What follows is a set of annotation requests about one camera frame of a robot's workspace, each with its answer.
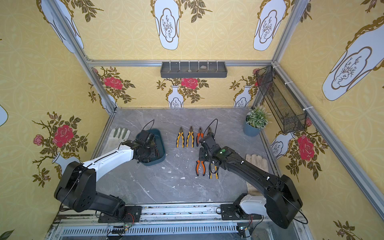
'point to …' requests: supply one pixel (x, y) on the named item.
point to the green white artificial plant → (258, 117)
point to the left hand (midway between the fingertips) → (154, 152)
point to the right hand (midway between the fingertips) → (202, 155)
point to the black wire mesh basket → (291, 114)
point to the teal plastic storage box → (160, 145)
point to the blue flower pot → (250, 130)
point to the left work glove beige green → (119, 135)
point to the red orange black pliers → (197, 138)
